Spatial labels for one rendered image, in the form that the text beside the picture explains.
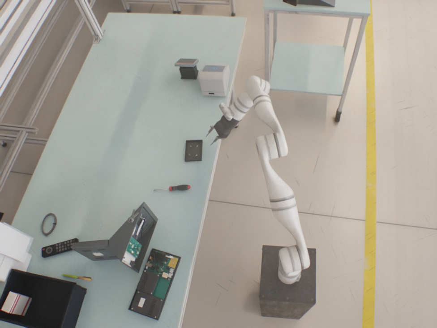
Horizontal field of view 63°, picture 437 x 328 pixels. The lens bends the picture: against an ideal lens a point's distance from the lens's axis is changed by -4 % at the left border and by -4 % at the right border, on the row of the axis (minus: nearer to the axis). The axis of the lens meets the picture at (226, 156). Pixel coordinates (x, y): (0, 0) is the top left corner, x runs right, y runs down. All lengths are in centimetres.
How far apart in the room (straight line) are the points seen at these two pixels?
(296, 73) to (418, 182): 121
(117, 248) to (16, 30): 81
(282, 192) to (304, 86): 162
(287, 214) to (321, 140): 167
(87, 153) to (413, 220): 215
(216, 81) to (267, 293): 101
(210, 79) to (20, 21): 93
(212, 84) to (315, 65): 131
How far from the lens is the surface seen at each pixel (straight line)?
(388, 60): 359
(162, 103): 197
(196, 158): 175
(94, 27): 238
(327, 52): 310
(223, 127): 164
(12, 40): 118
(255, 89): 150
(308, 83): 288
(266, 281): 170
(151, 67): 215
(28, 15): 123
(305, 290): 170
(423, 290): 274
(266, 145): 132
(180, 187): 168
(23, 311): 180
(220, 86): 186
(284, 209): 134
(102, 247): 150
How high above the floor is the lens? 252
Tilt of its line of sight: 61 degrees down
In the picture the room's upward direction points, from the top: 11 degrees counter-clockwise
